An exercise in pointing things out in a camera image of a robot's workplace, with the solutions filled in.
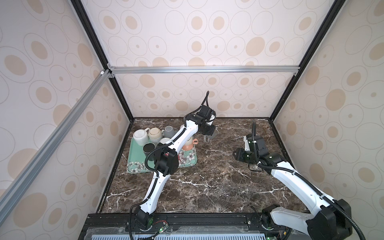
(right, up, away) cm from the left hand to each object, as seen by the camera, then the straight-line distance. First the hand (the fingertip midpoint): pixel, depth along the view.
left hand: (217, 128), depth 92 cm
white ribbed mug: (-49, -5, +6) cm, 50 cm away
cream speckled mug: (-40, -4, +6) cm, 40 cm away
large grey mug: (-5, -6, +8) cm, 11 cm away
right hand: (+9, -14, -9) cm, 19 cm away
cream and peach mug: (-18, -12, +11) cm, 24 cm away
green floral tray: (-51, -21, +4) cm, 55 cm away
